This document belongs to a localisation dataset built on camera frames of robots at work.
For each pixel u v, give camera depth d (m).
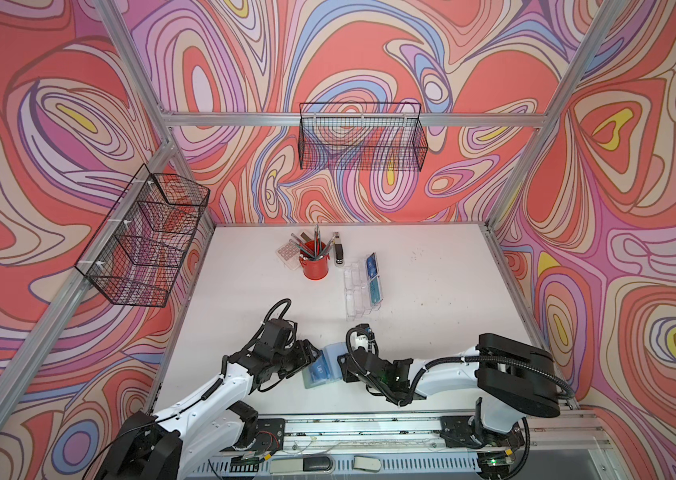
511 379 0.45
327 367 0.84
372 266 0.95
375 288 0.88
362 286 0.96
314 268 1.02
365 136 0.96
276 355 0.68
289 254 1.08
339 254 1.05
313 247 1.01
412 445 0.73
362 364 0.62
